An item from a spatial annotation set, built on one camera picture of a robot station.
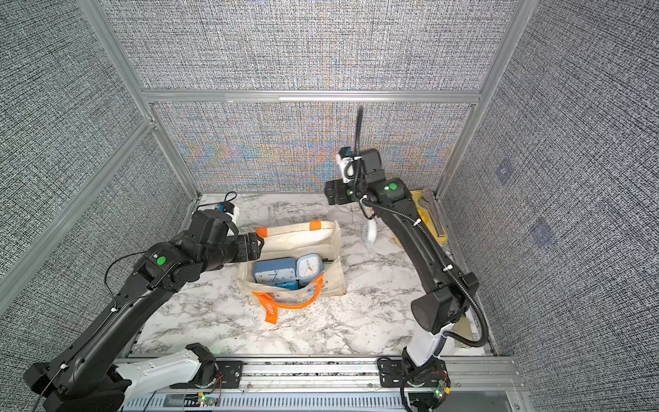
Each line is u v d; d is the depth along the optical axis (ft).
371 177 1.81
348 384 2.40
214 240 1.63
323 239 2.68
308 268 2.86
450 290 1.42
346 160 2.14
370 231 3.19
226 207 1.92
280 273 2.88
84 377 1.23
